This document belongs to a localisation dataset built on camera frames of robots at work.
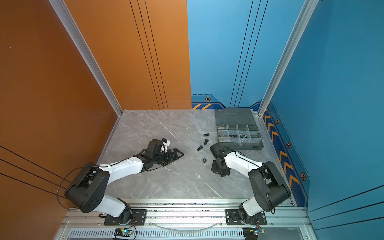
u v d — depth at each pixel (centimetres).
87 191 44
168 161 79
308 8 70
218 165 67
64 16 72
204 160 94
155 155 72
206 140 102
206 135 105
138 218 74
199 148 99
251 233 70
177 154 80
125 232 71
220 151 72
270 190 44
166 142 85
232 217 73
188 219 75
